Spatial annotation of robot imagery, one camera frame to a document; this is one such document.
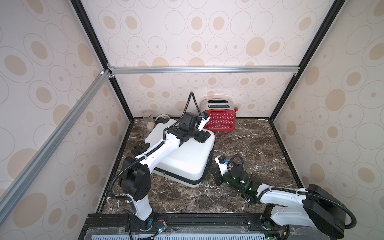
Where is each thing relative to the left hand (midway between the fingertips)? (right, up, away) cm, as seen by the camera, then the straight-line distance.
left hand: (210, 130), depth 82 cm
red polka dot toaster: (+10, +13, +20) cm, 25 cm away
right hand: (+2, -20, -1) cm, 20 cm away
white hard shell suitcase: (-13, -18, -9) cm, 24 cm away
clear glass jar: (-42, +11, +20) cm, 48 cm away
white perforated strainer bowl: (-33, +12, +34) cm, 49 cm away
